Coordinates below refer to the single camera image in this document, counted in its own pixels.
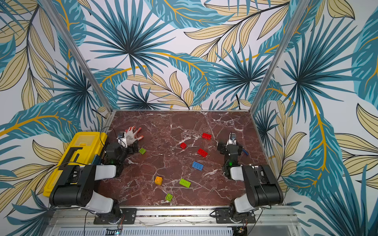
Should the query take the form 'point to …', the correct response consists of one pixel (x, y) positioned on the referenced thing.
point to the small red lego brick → (183, 145)
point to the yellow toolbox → (93, 143)
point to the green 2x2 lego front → (169, 196)
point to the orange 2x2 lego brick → (158, 180)
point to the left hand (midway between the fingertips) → (130, 141)
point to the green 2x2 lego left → (142, 151)
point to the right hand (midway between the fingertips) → (231, 141)
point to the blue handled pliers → (244, 151)
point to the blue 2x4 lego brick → (198, 166)
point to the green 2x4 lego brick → (184, 183)
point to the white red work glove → (130, 135)
